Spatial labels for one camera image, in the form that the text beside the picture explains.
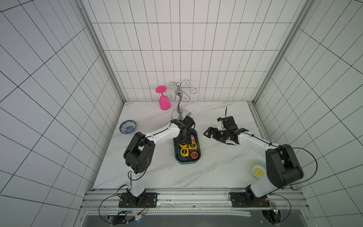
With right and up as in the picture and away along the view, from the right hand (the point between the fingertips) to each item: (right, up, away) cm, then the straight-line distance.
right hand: (204, 135), depth 90 cm
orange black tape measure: (-7, -12, -5) cm, 15 cm away
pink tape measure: (-7, -3, +4) cm, 9 cm away
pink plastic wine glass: (-28, +22, +11) cm, 37 cm away
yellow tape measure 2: (-8, -7, 0) cm, 11 cm away
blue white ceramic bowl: (-55, +4, +11) cm, 57 cm away
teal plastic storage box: (-11, -15, -5) cm, 19 cm away
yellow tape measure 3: (-13, -10, -2) cm, 17 cm away
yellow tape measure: (-14, -8, +1) cm, 16 cm away
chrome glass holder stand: (-16, +28, -1) cm, 33 cm away
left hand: (-15, -6, -2) cm, 16 cm away
